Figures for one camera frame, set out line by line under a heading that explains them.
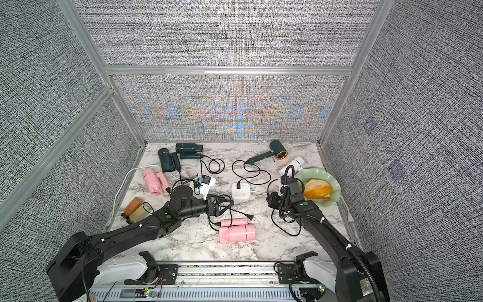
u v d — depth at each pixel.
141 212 0.87
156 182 0.96
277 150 1.10
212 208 0.67
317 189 0.89
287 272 0.73
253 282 0.73
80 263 0.40
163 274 0.73
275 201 0.74
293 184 0.64
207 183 0.70
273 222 0.88
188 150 1.10
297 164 1.03
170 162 1.06
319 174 0.98
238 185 0.95
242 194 0.93
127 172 1.07
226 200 0.70
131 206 0.88
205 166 1.06
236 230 0.80
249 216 0.88
